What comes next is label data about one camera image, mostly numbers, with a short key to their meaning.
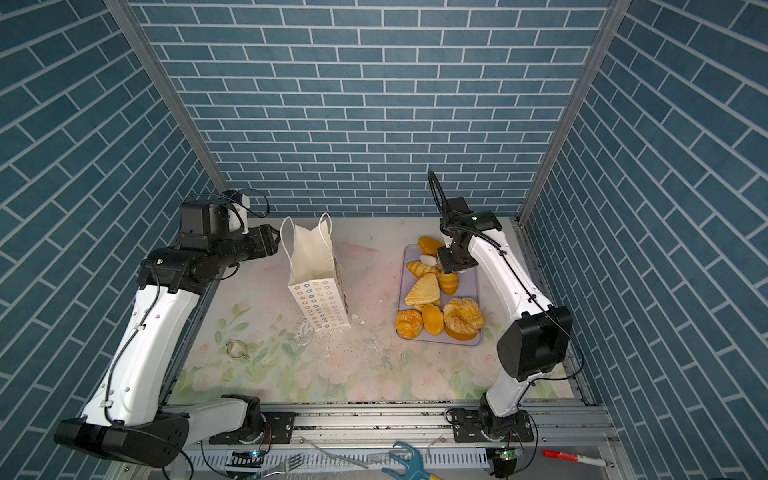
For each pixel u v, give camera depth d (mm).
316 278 718
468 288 1008
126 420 363
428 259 905
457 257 694
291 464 691
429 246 1025
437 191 667
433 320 882
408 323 872
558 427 754
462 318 871
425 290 926
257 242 600
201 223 477
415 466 684
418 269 1014
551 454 697
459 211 641
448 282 965
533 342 447
